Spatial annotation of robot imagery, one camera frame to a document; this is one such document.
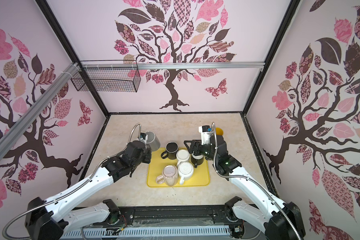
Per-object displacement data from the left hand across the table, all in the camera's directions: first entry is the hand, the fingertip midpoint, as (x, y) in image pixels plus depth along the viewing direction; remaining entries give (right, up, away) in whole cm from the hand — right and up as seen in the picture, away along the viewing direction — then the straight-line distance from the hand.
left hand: (149, 151), depth 79 cm
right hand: (+22, +6, -5) cm, 23 cm away
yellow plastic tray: (+29, -16, +7) cm, 34 cm away
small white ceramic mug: (+18, -4, +8) cm, 21 cm away
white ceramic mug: (+20, -11, +2) cm, 23 cm away
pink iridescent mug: (+12, -12, -3) cm, 17 cm away
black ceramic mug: (+12, 0, +10) cm, 15 cm away
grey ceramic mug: (+3, +6, -5) cm, 8 cm away
